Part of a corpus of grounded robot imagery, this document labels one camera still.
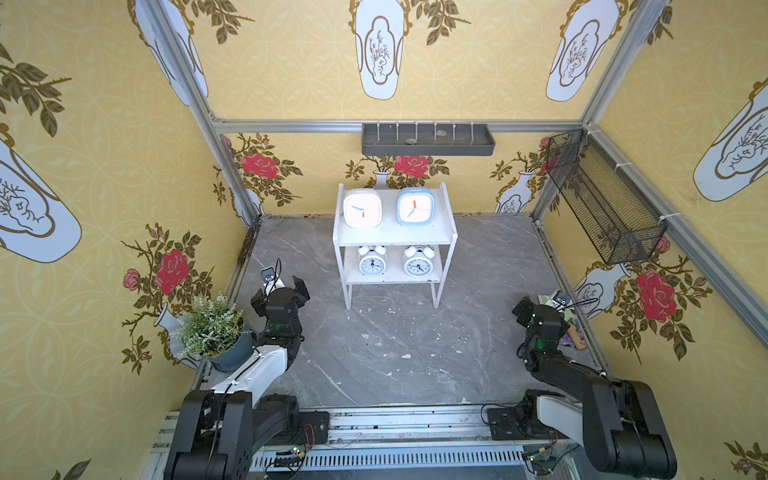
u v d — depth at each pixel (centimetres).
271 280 72
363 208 70
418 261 80
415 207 70
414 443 72
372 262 80
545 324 67
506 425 74
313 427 73
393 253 87
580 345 86
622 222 83
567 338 89
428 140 92
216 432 44
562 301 75
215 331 72
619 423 43
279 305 64
